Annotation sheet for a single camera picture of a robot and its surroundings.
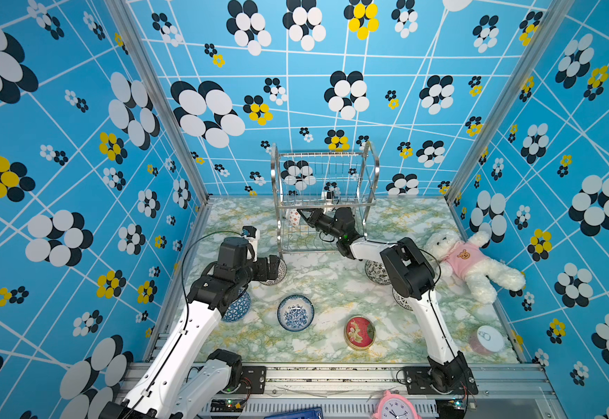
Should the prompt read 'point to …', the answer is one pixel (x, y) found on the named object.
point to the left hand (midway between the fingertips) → (269, 256)
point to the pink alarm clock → (394, 406)
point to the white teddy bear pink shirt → (468, 260)
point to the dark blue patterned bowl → (238, 309)
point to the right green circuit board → (452, 408)
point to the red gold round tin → (359, 332)
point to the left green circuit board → (227, 405)
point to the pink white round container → (487, 340)
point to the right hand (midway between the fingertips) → (300, 209)
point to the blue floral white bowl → (295, 313)
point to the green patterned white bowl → (293, 216)
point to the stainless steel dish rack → (322, 181)
